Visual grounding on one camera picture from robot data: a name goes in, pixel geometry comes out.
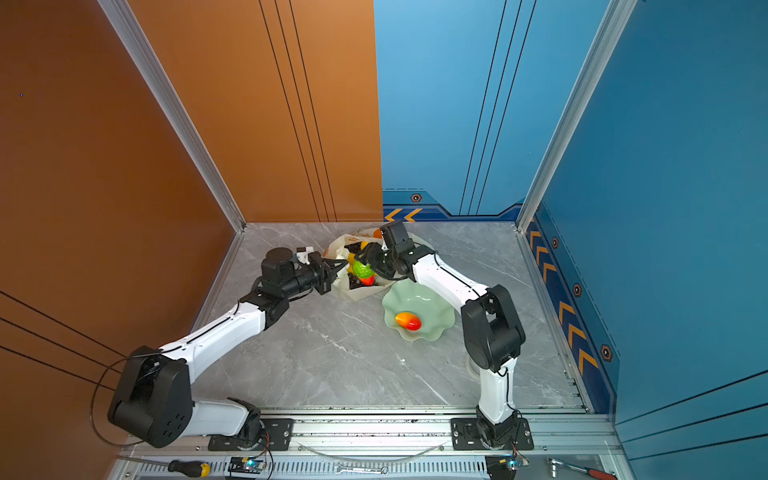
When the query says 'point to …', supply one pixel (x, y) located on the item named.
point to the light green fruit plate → (436, 312)
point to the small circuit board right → (515, 463)
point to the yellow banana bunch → (351, 257)
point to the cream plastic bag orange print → (347, 285)
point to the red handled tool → (603, 475)
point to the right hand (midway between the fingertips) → (359, 261)
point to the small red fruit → (408, 321)
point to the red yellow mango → (369, 281)
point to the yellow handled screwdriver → (190, 468)
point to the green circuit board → (245, 465)
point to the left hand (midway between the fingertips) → (350, 257)
